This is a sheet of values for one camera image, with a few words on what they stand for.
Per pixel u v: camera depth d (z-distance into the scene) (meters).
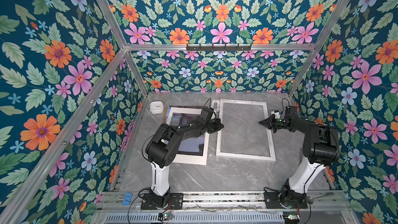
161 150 0.51
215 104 1.11
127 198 0.75
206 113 0.77
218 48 0.93
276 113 0.93
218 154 0.87
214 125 0.86
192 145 0.93
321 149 0.52
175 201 0.73
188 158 0.89
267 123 0.88
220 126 0.94
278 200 0.73
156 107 1.08
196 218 0.77
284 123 0.77
